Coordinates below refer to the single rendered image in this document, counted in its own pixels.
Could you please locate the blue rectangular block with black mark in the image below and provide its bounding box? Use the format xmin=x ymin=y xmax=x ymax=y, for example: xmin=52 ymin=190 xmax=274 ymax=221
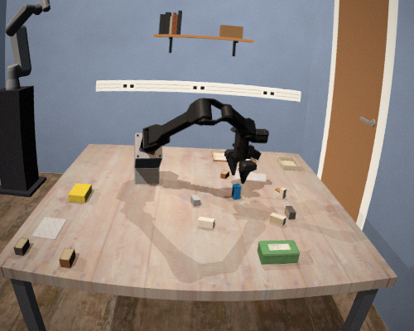
xmin=231 ymin=184 xmax=242 ymax=199

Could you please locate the yellow rectangular block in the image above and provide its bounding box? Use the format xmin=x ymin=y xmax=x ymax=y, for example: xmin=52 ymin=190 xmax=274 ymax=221
xmin=68 ymin=184 xmax=92 ymax=203

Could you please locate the white patterned sheet of paper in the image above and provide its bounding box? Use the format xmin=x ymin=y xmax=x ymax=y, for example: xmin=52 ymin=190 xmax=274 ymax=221
xmin=234 ymin=171 xmax=267 ymax=182

